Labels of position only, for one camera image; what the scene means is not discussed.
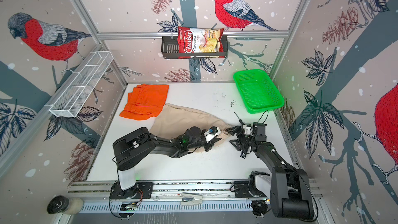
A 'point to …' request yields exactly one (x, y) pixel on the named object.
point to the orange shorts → (145, 102)
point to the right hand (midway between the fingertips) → (226, 137)
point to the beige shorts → (172, 122)
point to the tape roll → (60, 204)
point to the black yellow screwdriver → (242, 123)
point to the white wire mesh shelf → (82, 84)
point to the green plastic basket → (258, 93)
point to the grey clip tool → (188, 198)
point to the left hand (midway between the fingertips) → (220, 138)
